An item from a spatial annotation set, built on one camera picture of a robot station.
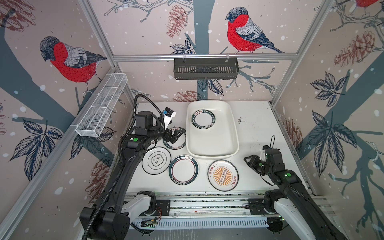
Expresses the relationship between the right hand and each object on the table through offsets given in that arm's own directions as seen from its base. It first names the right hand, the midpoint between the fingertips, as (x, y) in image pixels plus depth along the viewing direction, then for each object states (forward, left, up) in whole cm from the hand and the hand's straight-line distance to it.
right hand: (244, 161), depth 81 cm
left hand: (+8, +37, +22) cm, 44 cm away
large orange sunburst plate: (-5, +12, -7) cm, 15 cm away
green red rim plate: (-3, +35, -7) cm, 35 cm away
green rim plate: (+15, +39, -6) cm, 42 cm away
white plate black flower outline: (+1, +52, -6) cm, 53 cm away
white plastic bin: (+18, +12, -7) cm, 22 cm away
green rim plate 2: (+35, +24, -5) cm, 42 cm away
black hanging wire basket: (+59, +22, +22) cm, 67 cm away
